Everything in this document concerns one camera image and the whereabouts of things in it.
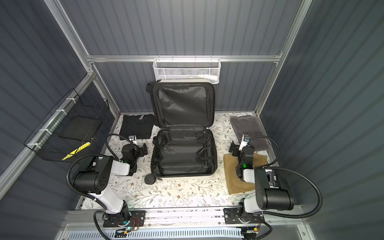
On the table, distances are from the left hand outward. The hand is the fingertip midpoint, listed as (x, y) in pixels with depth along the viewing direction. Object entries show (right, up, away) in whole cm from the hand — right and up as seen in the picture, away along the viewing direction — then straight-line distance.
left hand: (136, 145), depth 97 cm
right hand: (+68, +2, -6) cm, 68 cm away
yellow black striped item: (-16, +1, -30) cm, 34 cm away
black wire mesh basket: (-25, +11, -22) cm, 35 cm away
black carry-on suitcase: (+31, -1, +7) cm, 32 cm away
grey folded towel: (+80, +12, +12) cm, 82 cm away
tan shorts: (+61, -21, -13) cm, 65 cm away
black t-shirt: (-10, +13, +15) cm, 22 cm away
